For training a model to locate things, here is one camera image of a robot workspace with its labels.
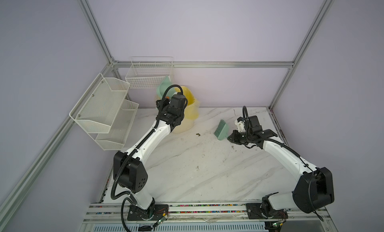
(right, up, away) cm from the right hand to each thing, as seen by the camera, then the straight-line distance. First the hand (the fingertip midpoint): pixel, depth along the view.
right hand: (227, 137), depth 84 cm
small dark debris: (-17, 0, +21) cm, 27 cm away
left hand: (-39, +19, -7) cm, 44 cm away
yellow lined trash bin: (-21, +14, +5) cm, 26 cm away
